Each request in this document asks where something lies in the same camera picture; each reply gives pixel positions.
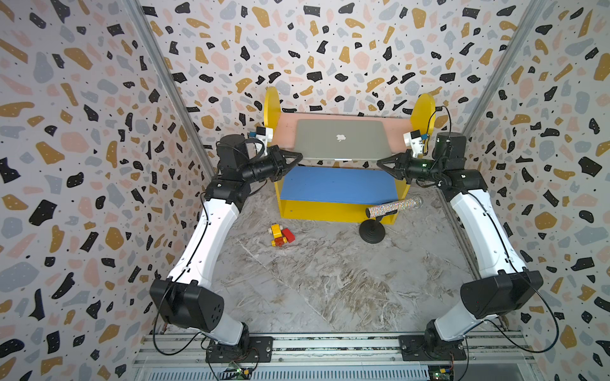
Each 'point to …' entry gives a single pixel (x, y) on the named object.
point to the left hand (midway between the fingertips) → (304, 157)
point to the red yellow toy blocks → (281, 236)
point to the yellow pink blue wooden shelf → (340, 193)
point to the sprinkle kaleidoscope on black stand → (373, 231)
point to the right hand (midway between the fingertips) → (378, 164)
